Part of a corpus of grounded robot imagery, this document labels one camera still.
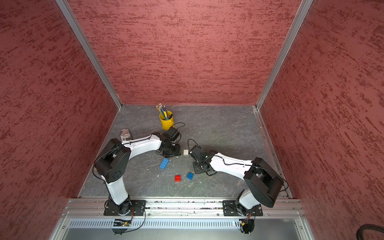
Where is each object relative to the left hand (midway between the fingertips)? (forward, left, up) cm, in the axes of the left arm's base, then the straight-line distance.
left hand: (177, 157), depth 91 cm
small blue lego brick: (-12, -9, 0) cm, 15 cm away
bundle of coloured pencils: (+27, +11, +15) cm, 33 cm away
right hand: (-9, -15, 0) cm, 17 cm away
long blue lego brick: (-5, +7, +1) cm, 9 cm away
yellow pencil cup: (+21, +9, +6) cm, 24 cm away
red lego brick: (-13, -2, 0) cm, 13 cm away
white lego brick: (+3, -5, +1) cm, 6 cm away
